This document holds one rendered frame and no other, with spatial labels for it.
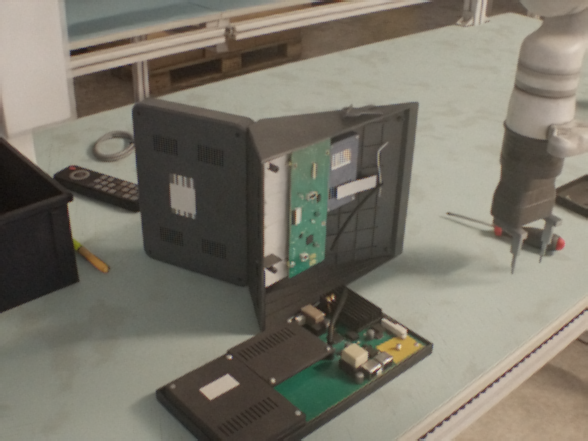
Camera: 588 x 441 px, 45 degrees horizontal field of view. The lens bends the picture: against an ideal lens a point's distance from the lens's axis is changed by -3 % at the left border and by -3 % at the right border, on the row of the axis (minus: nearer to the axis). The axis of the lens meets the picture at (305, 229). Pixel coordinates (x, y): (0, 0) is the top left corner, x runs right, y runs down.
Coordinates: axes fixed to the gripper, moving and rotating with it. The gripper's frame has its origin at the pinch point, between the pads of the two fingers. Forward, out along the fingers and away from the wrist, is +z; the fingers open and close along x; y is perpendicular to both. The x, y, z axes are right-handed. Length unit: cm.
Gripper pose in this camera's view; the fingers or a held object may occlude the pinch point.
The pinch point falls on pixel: (526, 267)
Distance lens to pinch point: 94.5
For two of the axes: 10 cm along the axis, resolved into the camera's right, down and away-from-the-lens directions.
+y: -5.3, -4.5, 7.2
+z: -0.3, 8.6, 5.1
